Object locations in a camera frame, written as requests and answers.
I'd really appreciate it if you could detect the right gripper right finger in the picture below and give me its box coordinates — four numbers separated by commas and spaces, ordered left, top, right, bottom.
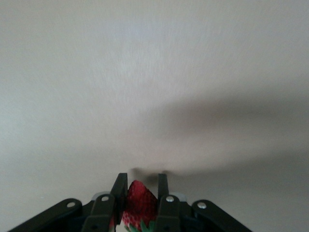
154, 174, 253, 232

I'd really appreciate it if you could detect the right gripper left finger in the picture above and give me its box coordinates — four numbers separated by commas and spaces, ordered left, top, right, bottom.
7, 173, 128, 232

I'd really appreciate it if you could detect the red strawberry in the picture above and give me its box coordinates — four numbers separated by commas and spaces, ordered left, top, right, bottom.
122, 180, 159, 232

